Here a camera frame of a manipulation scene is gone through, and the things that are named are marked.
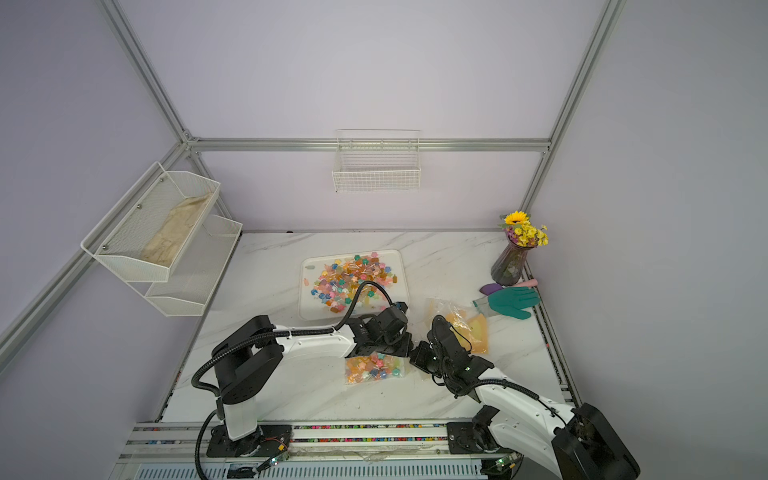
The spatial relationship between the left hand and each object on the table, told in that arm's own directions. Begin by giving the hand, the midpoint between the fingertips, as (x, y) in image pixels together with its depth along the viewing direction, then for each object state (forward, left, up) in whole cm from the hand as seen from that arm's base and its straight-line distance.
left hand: (412, 349), depth 86 cm
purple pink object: (+23, -27, -3) cm, 36 cm away
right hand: (-2, 0, -1) cm, 2 cm away
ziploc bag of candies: (+11, -20, -2) cm, 22 cm away
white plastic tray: (+15, +33, -3) cm, 37 cm away
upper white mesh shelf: (+21, +72, +27) cm, 80 cm away
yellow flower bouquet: (+28, -33, +20) cm, 48 cm away
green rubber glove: (+18, -36, -3) cm, 40 cm away
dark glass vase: (+26, -33, +5) cm, 42 cm away
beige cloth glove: (+21, +65, +26) cm, 73 cm away
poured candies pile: (+26, +20, 0) cm, 32 cm away
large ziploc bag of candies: (-4, +11, -3) cm, 12 cm away
